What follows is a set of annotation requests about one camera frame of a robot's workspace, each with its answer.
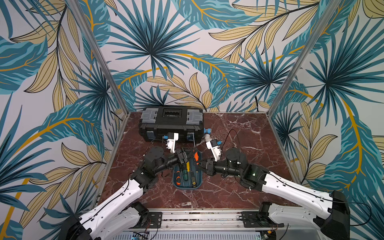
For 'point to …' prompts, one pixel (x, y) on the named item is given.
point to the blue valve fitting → (208, 130)
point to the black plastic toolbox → (156, 122)
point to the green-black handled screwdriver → (185, 175)
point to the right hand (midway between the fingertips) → (194, 164)
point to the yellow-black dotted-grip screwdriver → (193, 179)
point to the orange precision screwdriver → (196, 158)
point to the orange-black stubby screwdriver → (178, 180)
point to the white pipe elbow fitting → (207, 137)
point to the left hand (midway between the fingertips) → (195, 152)
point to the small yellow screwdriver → (188, 166)
